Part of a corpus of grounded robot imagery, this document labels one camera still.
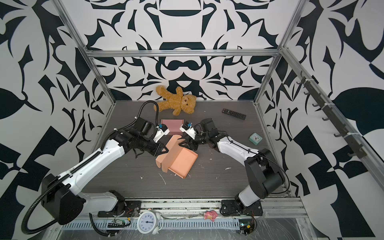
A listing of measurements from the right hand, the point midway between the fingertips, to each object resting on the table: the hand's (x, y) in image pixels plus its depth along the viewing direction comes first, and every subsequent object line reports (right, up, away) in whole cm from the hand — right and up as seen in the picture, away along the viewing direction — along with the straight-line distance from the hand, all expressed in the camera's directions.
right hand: (182, 140), depth 82 cm
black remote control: (+41, +13, +27) cm, 50 cm away
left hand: (-7, -3, -6) cm, 10 cm away
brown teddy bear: (-6, +23, +30) cm, 38 cm away
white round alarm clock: (-14, -35, -13) cm, 40 cm away
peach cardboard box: (-3, -12, +5) cm, 13 cm away
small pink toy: (+14, -33, -11) cm, 37 cm away
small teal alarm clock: (+47, -2, +17) cm, 50 cm away
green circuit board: (+31, -39, -10) cm, 51 cm away
